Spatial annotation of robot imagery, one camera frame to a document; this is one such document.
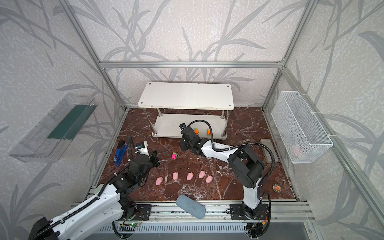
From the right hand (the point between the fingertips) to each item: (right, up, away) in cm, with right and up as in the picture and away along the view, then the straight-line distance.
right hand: (183, 135), depth 92 cm
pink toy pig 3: (+5, -22, -7) cm, 24 cm away
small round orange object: (+53, -28, -11) cm, 61 cm away
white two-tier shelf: (-6, +17, -17) cm, 25 cm away
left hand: (-11, -5, -11) cm, 16 cm away
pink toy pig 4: (+12, -21, -7) cm, 25 cm away
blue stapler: (-40, -12, 0) cm, 41 cm away
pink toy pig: (-12, -24, -9) cm, 29 cm away
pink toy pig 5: (+16, -23, -9) cm, 30 cm away
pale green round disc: (-44, -28, -11) cm, 54 cm away
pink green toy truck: (-5, -13, +1) cm, 14 cm away
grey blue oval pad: (+8, -33, -19) cm, 40 cm away
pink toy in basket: (+59, -6, -19) cm, 62 cm away
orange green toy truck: (+16, +2, +5) cm, 17 cm away
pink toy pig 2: (-4, -22, -7) cm, 24 cm away
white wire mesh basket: (+54, +2, -31) cm, 62 cm away
